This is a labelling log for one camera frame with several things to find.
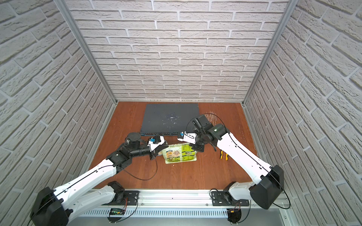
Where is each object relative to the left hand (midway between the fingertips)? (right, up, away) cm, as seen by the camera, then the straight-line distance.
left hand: (165, 140), depth 74 cm
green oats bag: (+7, -8, +3) cm, 11 cm away
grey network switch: (-2, +10, +29) cm, 30 cm away
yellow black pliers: (+34, -12, +15) cm, 39 cm away
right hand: (+13, -2, +1) cm, 13 cm away
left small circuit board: (-25, -37, -3) cm, 45 cm away
